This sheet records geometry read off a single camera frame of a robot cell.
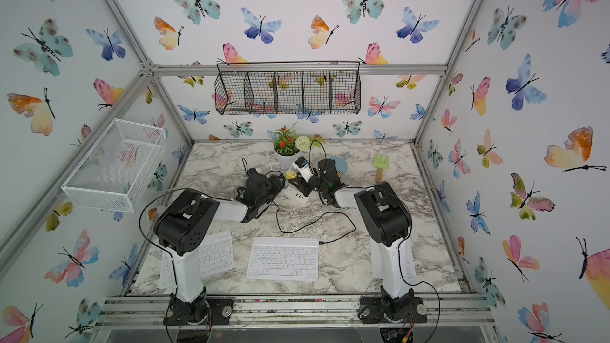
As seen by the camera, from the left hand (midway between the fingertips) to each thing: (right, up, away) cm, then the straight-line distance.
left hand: (286, 179), depth 99 cm
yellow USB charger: (+2, +2, -6) cm, 7 cm away
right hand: (+3, +2, -4) cm, 6 cm away
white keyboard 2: (-23, -26, -15) cm, 38 cm away
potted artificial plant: (+1, +14, -1) cm, 14 cm away
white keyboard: (+1, -27, -15) cm, 31 cm away
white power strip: (+2, -6, -1) cm, 6 cm away
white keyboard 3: (+31, -18, -40) cm, 54 cm away
